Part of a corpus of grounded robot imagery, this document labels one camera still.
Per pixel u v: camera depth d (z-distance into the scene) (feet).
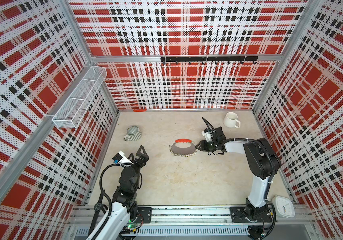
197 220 2.41
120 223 1.91
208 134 3.06
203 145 2.89
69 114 3.06
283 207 2.41
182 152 3.16
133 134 3.40
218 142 2.64
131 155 2.63
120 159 2.19
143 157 2.36
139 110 4.13
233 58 2.93
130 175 1.94
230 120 3.43
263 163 1.68
